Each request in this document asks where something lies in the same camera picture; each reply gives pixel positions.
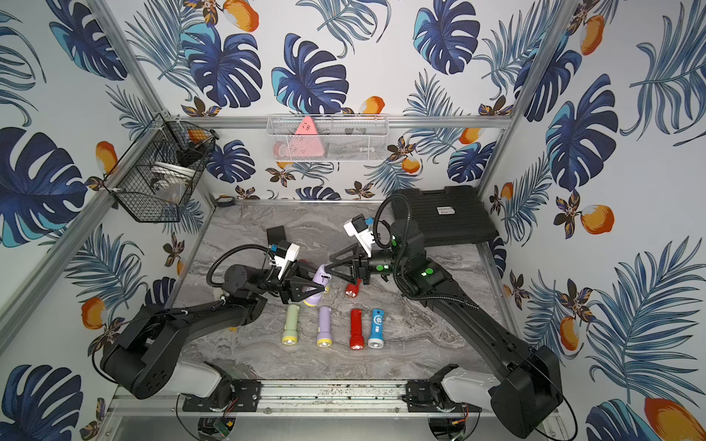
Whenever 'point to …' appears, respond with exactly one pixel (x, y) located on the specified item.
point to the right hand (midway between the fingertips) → (330, 262)
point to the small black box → (276, 234)
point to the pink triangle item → (305, 141)
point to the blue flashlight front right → (377, 329)
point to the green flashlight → (290, 334)
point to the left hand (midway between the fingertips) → (323, 283)
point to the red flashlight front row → (356, 339)
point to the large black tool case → (454, 217)
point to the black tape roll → (225, 201)
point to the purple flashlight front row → (324, 337)
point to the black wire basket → (163, 170)
